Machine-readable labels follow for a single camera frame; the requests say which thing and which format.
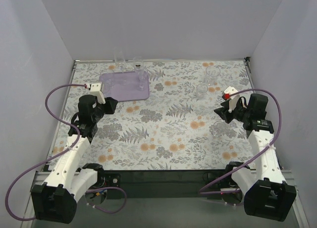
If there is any clear faceted tumbler glass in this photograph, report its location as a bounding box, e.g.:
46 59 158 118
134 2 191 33
102 69 115 88

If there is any small clear shot glass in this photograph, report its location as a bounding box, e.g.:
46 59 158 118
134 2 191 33
120 74 130 86

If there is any clear champagne flute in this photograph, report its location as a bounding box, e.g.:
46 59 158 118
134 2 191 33
133 56 146 90

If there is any clear plain drinking glass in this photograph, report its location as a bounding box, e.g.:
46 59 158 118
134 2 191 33
114 47 126 73

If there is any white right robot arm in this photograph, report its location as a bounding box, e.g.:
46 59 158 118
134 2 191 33
215 93 297 222

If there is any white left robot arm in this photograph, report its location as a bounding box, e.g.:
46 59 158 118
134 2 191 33
31 94 118 224

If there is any lilac plastic tray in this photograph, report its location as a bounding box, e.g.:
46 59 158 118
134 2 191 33
99 71 150 102

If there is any clear small tumbler glass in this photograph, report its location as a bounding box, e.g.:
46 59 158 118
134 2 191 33
196 84 208 99

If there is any clear tall tumbler glass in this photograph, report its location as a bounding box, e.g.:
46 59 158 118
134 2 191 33
205 65 220 86

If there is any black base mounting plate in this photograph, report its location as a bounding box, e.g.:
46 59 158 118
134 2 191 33
88 169 226 199

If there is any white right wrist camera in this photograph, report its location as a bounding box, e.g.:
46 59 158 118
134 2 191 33
222 86 240 113

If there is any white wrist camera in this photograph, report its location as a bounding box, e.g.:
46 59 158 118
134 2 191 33
85 82 106 104
222 86 240 113

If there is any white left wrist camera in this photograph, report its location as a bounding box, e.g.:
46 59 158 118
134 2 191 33
85 82 106 104

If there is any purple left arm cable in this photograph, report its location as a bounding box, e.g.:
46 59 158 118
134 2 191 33
4 82 128 223

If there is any aluminium frame rail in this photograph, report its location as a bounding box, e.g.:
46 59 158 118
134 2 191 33
31 171 298 193

